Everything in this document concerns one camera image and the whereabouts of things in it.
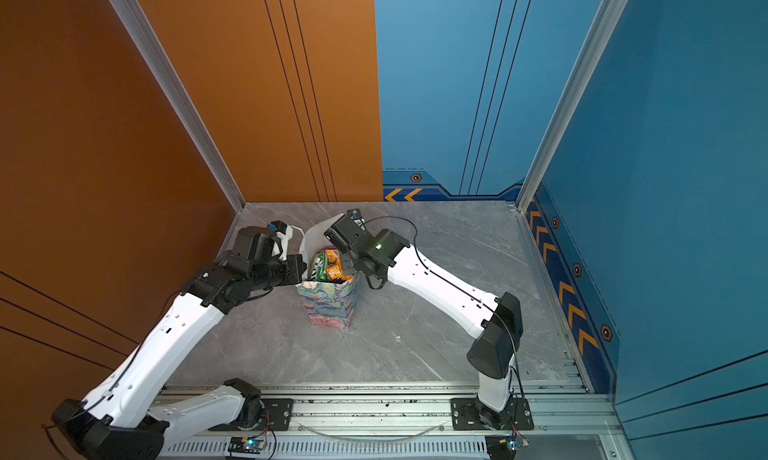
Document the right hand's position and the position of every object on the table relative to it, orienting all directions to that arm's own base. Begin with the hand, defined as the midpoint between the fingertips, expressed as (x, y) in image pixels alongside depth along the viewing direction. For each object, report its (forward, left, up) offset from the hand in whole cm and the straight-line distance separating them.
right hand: (352, 257), depth 77 cm
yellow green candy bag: (-4, +8, 0) cm, 9 cm away
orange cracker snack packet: (-1, +5, 0) cm, 5 cm away
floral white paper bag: (-10, +6, -6) cm, 13 cm away
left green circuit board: (-37, +25, -24) cm, 51 cm away
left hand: (-2, +11, +2) cm, 11 cm away
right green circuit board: (-38, -37, -25) cm, 58 cm away
